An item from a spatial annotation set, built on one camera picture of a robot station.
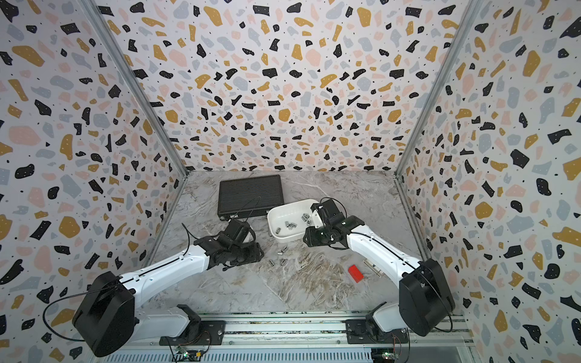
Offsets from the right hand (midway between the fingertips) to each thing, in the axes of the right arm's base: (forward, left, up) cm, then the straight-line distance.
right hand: (306, 238), depth 83 cm
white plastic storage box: (+20, +5, -11) cm, 23 cm away
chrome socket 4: (-5, +14, -11) cm, 19 cm away
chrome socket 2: (+13, +7, -11) cm, 18 cm away
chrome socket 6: (0, +10, -11) cm, 15 cm away
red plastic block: (-8, -19, -11) cm, 23 cm away
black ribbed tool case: (+26, +28, -7) cm, 39 cm away
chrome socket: (+13, +9, -11) cm, 19 cm away
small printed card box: (-6, -26, -12) cm, 29 cm away
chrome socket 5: (-4, +9, -11) cm, 15 cm away
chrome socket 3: (+10, +13, -11) cm, 20 cm away
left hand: (-5, +16, -4) cm, 17 cm away
